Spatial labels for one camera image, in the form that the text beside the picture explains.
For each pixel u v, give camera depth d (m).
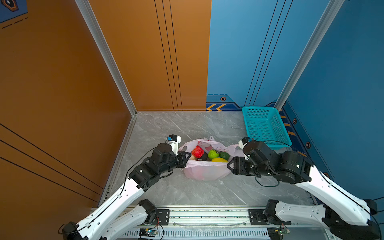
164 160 0.56
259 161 0.45
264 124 1.12
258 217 0.72
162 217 0.74
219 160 0.87
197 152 0.86
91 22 0.74
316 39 0.80
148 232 0.71
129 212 0.58
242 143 0.58
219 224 0.73
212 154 0.89
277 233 0.70
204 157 0.90
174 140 0.64
